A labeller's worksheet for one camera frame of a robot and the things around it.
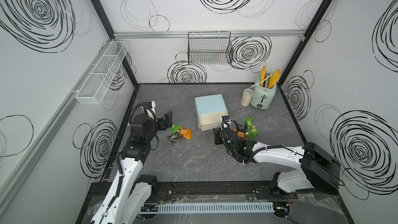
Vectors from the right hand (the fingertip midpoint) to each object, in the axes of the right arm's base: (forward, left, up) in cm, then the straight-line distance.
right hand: (215, 130), depth 83 cm
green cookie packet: (+6, +24, -10) cm, 27 cm away
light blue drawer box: (+11, +3, +3) cm, 12 cm away
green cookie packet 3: (+4, -23, -9) cm, 25 cm away
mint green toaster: (+23, -30, +1) cm, 38 cm away
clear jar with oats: (+28, -22, -2) cm, 36 cm away
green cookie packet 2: (+13, -23, -11) cm, 28 cm away
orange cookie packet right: (+3, -16, -10) cm, 19 cm away
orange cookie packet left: (+3, +16, -10) cm, 19 cm away
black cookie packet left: (-1, +24, -9) cm, 26 cm away
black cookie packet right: (+7, -18, -9) cm, 21 cm away
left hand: (+2, +26, +12) cm, 29 cm away
